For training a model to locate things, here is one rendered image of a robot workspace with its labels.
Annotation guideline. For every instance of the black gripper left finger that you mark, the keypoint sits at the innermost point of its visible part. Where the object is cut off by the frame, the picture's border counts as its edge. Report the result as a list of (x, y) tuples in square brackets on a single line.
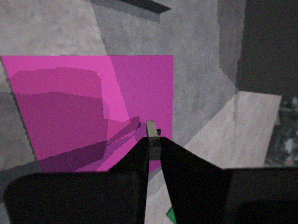
[(115, 196)]

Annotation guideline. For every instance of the magenta square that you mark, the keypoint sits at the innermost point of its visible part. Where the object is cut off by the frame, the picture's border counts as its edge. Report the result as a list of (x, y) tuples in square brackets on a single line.
[(85, 113)]

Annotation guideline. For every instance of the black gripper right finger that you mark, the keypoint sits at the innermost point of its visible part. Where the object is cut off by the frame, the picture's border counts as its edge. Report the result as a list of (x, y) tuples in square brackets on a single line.
[(203, 193)]

